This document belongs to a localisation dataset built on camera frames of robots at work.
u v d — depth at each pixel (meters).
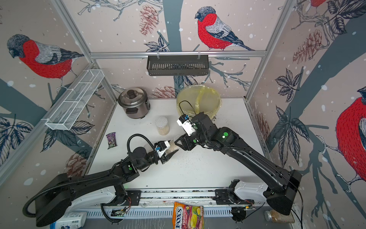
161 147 0.60
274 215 0.65
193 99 0.98
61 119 0.70
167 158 0.67
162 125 0.90
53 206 0.40
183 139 0.57
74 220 0.63
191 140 0.57
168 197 0.75
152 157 0.65
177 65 1.07
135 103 0.95
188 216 0.66
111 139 0.95
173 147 0.64
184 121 0.58
